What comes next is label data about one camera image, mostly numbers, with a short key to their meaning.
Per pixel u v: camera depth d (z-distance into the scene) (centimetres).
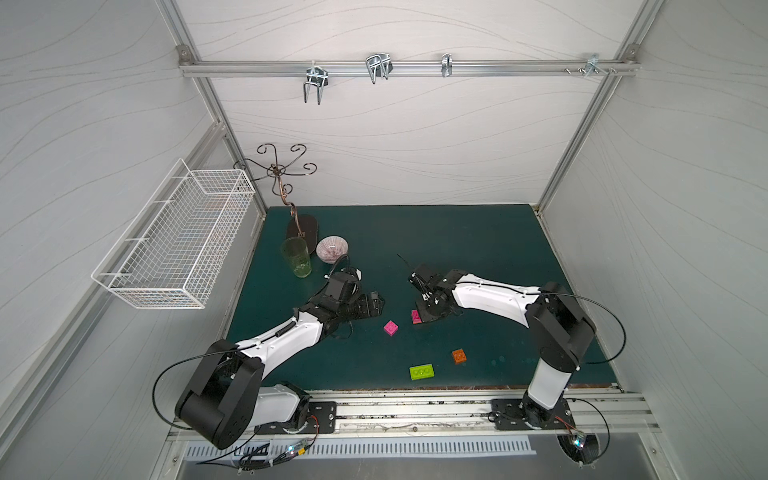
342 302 69
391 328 88
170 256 68
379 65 77
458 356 82
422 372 80
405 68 77
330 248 105
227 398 41
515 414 74
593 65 76
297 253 95
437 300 65
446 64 78
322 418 73
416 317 82
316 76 78
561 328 47
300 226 108
